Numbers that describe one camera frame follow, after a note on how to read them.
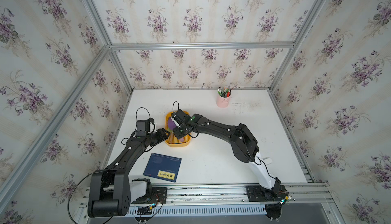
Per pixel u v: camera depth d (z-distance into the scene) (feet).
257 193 2.40
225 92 3.38
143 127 2.23
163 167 2.72
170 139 2.97
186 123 2.30
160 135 2.56
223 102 3.45
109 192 1.43
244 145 1.72
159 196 2.39
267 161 2.69
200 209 2.30
